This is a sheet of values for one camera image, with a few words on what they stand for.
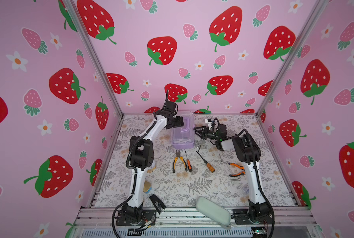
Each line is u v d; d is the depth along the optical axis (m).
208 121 1.01
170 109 0.80
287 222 0.73
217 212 0.73
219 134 0.89
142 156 0.59
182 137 0.95
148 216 0.75
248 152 0.65
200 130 0.97
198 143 1.04
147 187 0.80
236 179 0.86
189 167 0.90
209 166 0.90
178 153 0.98
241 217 0.73
